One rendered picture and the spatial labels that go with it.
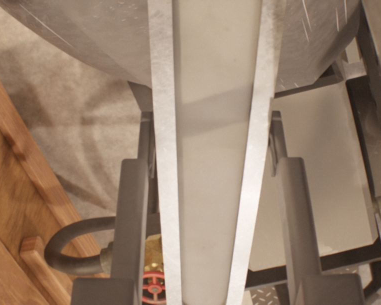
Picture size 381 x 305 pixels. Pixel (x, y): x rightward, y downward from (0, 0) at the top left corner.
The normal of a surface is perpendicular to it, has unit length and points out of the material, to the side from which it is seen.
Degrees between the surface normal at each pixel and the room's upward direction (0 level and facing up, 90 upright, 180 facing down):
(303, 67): 44
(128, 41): 35
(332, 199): 23
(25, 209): 90
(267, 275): 90
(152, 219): 90
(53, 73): 0
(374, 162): 18
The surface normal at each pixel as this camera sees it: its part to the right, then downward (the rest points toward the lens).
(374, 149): -0.17, 0.23
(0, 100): 0.95, -0.23
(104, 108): -0.03, 0.63
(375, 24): -0.23, 0.00
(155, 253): 0.07, -0.77
